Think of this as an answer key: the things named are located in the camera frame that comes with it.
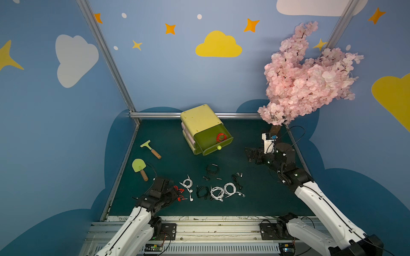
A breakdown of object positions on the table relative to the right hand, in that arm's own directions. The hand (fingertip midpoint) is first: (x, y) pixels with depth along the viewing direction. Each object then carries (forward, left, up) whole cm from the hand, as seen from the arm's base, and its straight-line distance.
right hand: (255, 146), depth 78 cm
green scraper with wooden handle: (+12, +65, -21) cm, 69 cm away
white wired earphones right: (-13, +10, -24) cm, 29 cm away
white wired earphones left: (-12, +34, -23) cm, 43 cm away
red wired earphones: (+12, +16, -9) cm, 22 cm away
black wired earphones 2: (-16, +23, -24) cm, 36 cm away
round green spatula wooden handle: (-3, +66, -22) cm, 70 cm away
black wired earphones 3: (-6, +8, -22) cm, 24 cm away
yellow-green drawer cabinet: (+11, +27, -2) cm, 29 cm away
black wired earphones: (-2, +21, -24) cm, 32 cm away
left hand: (-17, +38, -21) cm, 47 cm away
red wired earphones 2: (-16, +38, -22) cm, 47 cm away
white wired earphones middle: (-16, +18, -23) cm, 33 cm away
